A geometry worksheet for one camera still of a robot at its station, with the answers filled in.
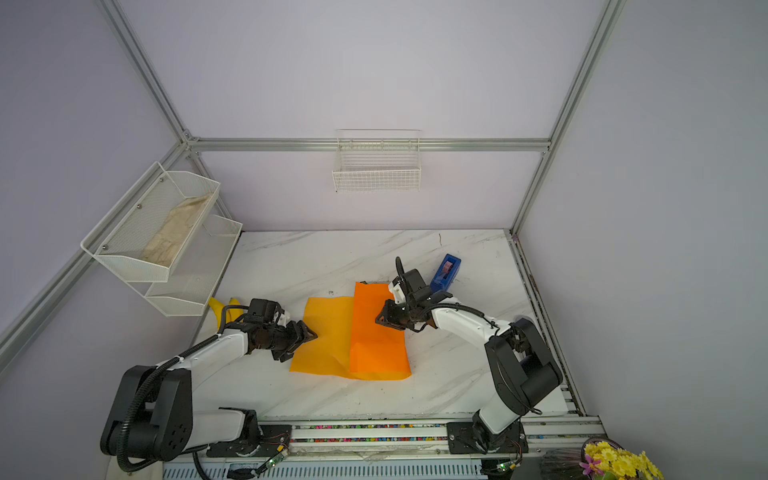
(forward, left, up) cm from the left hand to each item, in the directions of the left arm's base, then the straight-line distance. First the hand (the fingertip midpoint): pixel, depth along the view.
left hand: (308, 343), depth 87 cm
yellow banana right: (-3, +12, +23) cm, 26 cm away
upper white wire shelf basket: (+17, +39, +29) cm, 52 cm away
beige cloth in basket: (+18, +35, +26) cm, 47 cm away
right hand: (+4, -20, +6) cm, 22 cm away
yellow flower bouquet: (-31, -62, +22) cm, 72 cm away
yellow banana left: (+10, +30, +3) cm, 31 cm away
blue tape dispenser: (+25, -43, +3) cm, 50 cm away
